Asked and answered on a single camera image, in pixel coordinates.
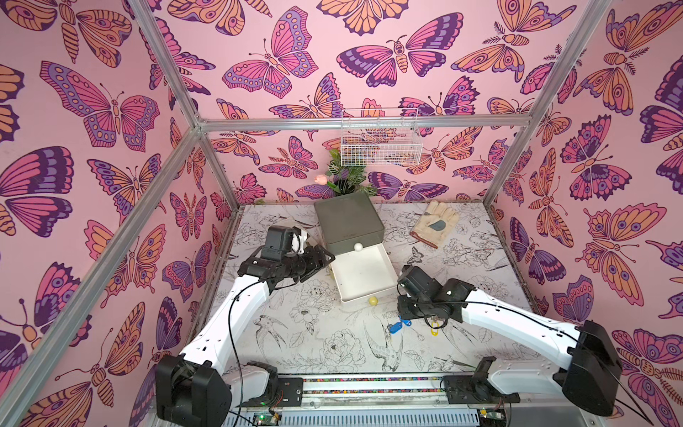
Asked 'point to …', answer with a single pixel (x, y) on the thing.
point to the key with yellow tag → (435, 332)
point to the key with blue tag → (396, 327)
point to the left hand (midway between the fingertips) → (331, 259)
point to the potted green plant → (343, 180)
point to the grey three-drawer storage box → (353, 235)
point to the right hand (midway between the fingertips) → (396, 311)
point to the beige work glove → (434, 225)
